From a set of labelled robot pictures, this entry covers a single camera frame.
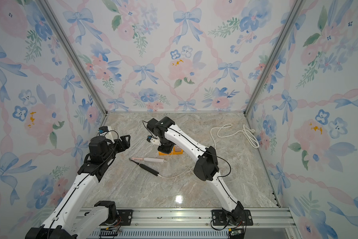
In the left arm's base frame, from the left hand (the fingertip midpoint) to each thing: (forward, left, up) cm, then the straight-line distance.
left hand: (125, 136), depth 80 cm
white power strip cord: (+13, -77, -20) cm, 81 cm away
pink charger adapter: (+1, -28, -15) cm, 31 cm away
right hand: (-1, -24, -9) cm, 25 cm away
